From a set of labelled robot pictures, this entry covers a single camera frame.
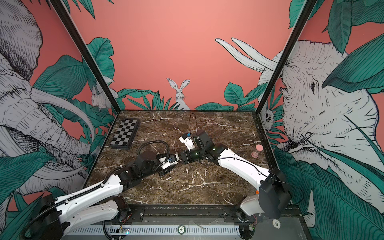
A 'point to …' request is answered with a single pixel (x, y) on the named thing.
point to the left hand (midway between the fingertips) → (174, 156)
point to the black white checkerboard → (123, 136)
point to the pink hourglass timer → (258, 148)
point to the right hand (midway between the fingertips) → (176, 159)
